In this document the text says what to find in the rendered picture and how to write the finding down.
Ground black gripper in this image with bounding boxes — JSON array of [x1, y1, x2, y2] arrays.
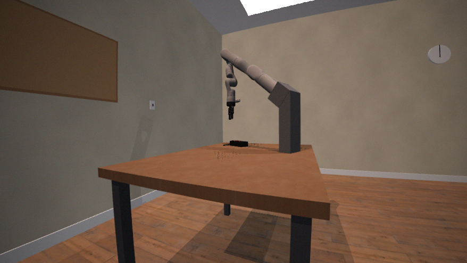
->
[[227, 102, 236, 120]]

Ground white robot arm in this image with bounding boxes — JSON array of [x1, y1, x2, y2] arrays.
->
[[221, 48, 278, 103]]

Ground black power strip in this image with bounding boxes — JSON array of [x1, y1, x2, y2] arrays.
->
[[225, 140, 248, 147]]

